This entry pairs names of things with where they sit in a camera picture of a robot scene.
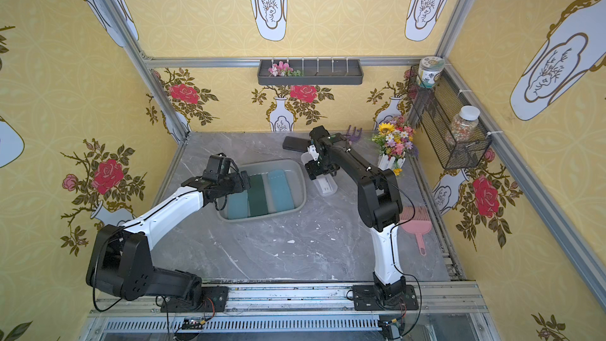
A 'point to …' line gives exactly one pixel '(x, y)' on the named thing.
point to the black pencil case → (295, 144)
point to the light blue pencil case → (281, 191)
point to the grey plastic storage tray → (295, 175)
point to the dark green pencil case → (256, 199)
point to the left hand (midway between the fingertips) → (231, 181)
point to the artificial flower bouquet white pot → (394, 140)
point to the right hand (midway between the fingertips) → (327, 168)
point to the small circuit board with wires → (192, 323)
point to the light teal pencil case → (237, 205)
